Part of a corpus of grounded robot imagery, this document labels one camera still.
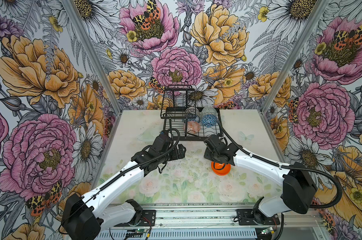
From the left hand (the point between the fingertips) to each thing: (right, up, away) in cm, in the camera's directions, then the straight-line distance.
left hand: (177, 155), depth 79 cm
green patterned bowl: (+22, +27, +37) cm, 51 cm away
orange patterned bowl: (+9, +14, +30) cm, 34 cm away
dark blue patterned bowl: (+22, +19, +33) cm, 44 cm away
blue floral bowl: (+12, +20, +33) cm, 40 cm away
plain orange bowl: (+27, -10, +8) cm, 30 cm away
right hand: (+17, -3, +6) cm, 19 cm away
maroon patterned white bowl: (+9, +26, +37) cm, 46 cm away
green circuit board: (-17, -34, -7) cm, 39 cm away
